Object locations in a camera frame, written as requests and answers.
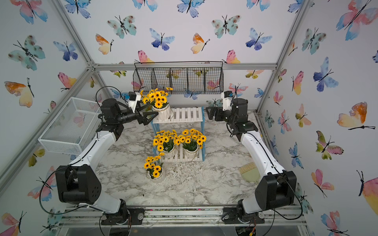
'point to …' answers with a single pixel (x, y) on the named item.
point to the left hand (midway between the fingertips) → (155, 106)
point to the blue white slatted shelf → (184, 128)
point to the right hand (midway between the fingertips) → (215, 106)
